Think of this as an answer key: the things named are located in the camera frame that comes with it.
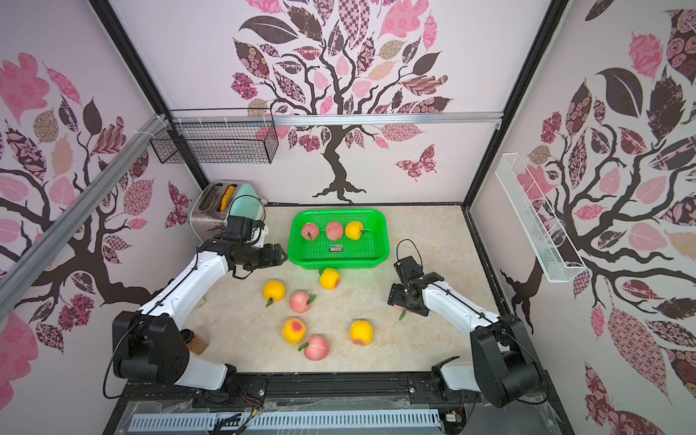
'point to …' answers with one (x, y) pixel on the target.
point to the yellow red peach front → (294, 331)
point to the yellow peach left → (274, 291)
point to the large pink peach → (334, 230)
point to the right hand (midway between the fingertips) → (403, 305)
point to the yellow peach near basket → (330, 278)
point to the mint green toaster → (220, 199)
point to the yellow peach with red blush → (353, 230)
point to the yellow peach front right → (362, 333)
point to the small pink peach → (400, 308)
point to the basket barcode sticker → (335, 248)
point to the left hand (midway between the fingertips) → (274, 263)
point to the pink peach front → (316, 348)
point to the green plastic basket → (372, 249)
